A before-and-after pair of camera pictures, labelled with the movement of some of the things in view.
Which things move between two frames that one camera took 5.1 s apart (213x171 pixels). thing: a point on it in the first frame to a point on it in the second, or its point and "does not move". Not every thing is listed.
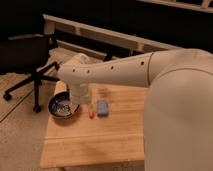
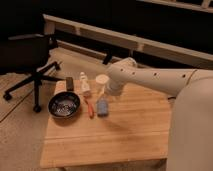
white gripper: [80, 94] to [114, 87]
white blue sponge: [102, 106] does not move
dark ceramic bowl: [59, 106] does not move
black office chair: [28, 53] does not move
